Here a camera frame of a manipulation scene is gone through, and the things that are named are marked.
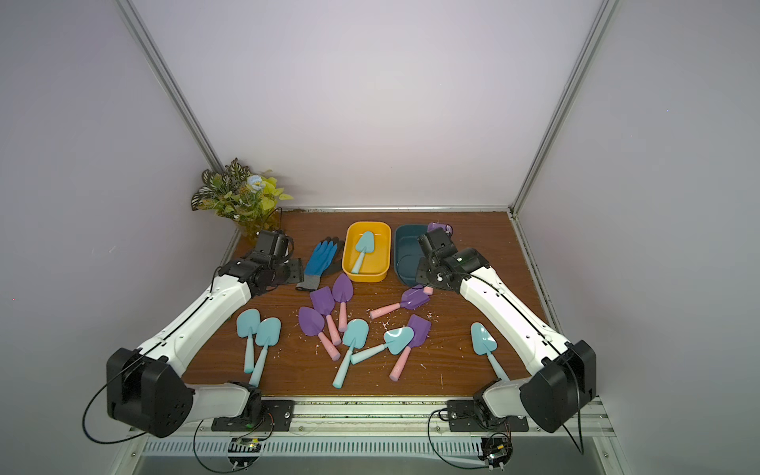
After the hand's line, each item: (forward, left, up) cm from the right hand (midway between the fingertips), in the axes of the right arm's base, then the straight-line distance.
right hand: (427, 268), depth 79 cm
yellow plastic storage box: (+11, +16, -16) cm, 26 cm away
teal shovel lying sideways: (-13, +9, -20) cm, 26 cm away
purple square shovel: (-1, +33, -19) cm, 38 cm away
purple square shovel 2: (0, +4, -19) cm, 19 cm away
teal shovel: (+22, +21, -18) cm, 36 cm away
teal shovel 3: (-13, -18, -20) cm, 30 cm away
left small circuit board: (-41, +47, -23) cm, 66 cm away
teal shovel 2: (-12, +21, -18) cm, 31 cm away
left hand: (+2, +38, -3) cm, 38 cm away
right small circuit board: (-39, -16, -21) cm, 47 cm away
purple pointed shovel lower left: (-9, +35, -19) cm, 41 cm away
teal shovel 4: (-12, +48, -19) cm, 53 cm away
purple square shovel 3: (-10, +1, -19) cm, 22 cm away
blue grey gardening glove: (+13, +34, -17) cm, 40 cm away
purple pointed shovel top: (+2, +27, -17) cm, 32 cm away
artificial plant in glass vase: (+28, +64, +3) cm, 70 cm away
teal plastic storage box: (+18, +5, -16) cm, 25 cm away
